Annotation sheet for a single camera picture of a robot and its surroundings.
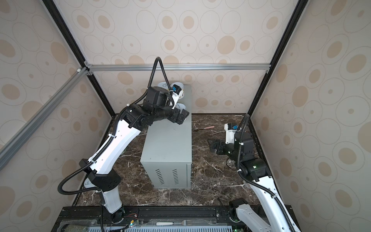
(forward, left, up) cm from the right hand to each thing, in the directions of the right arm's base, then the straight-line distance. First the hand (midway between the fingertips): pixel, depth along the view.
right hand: (216, 139), depth 70 cm
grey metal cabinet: (-12, +22, +6) cm, 26 cm away
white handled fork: (-31, +17, -27) cm, 44 cm away
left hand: (+8, +15, +14) cm, 22 cm away
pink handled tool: (+31, -2, -28) cm, 42 cm away
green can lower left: (-13, +69, -21) cm, 74 cm away
